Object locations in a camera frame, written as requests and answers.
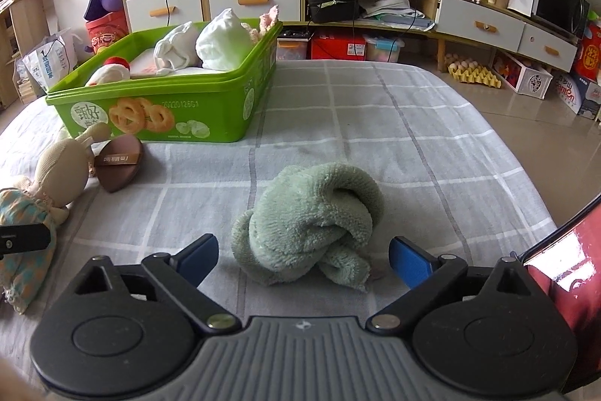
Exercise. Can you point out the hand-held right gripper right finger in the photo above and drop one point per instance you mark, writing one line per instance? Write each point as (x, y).
(411, 262)

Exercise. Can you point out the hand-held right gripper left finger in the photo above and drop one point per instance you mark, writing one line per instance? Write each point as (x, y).
(197, 261)

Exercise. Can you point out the beige bunny doll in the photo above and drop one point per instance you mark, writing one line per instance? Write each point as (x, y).
(61, 171)

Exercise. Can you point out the clear plastic storage box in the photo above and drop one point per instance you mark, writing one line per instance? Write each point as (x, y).
(293, 47)
(384, 51)

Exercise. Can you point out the yellow egg tray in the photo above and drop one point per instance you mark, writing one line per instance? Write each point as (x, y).
(472, 72)

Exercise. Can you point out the white cartoon printed box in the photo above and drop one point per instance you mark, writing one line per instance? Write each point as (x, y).
(523, 77)

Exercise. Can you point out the wooden bookshelf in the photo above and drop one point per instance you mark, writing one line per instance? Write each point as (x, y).
(23, 20)

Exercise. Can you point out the glossy red object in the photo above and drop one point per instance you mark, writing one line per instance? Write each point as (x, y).
(582, 269)

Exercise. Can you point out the green fluffy towel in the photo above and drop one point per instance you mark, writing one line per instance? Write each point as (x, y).
(305, 213)

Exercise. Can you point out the red white santa plush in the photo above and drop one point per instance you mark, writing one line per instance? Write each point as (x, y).
(110, 72)

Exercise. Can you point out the black microwave oven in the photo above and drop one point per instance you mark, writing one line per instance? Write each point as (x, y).
(558, 4)

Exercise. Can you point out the black bag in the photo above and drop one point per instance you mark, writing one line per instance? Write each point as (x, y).
(331, 5)

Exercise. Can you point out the folded clothes pile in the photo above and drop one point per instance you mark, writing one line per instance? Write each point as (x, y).
(394, 8)

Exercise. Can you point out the red cardboard box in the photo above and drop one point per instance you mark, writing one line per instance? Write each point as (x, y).
(338, 48)

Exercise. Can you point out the red printed bucket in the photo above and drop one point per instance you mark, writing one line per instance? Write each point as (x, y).
(108, 34)

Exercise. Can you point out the white blue printed carton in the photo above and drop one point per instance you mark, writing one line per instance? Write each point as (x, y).
(580, 98)

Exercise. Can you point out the white paper bag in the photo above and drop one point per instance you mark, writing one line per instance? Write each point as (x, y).
(47, 62)

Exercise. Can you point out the green plastic storage box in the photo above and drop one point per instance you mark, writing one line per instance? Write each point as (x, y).
(202, 109)

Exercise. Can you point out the brown powder puff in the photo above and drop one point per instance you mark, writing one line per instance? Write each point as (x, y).
(119, 161)

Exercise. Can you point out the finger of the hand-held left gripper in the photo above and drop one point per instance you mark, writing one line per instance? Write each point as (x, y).
(23, 239)

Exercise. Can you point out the white foam block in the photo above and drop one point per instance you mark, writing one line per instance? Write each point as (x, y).
(202, 71)

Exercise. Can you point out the white cloth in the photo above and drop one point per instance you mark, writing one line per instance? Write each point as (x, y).
(223, 41)
(176, 46)

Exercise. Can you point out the pink fluffy sock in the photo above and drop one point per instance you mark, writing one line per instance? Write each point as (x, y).
(263, 23)

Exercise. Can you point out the white pink packet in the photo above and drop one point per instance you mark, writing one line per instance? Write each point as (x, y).
(143, 62)

